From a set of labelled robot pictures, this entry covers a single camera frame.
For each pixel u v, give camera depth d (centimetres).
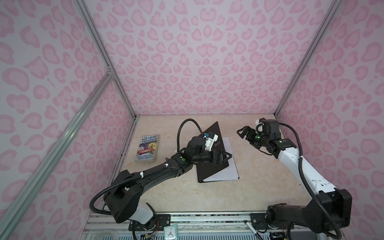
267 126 63
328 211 36
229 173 91
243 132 74
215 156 66
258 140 68
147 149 98
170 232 69
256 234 69
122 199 42
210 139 70
